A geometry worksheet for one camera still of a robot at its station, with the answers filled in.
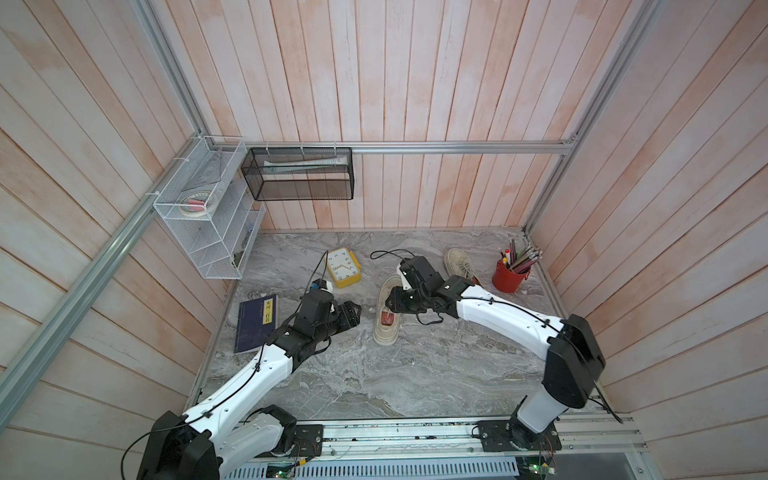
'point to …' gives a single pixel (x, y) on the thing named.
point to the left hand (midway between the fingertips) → (353, 316)
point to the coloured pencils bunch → (520, 260)
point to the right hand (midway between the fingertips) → (388, 302)
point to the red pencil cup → (507, 280)
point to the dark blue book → (256, 321)
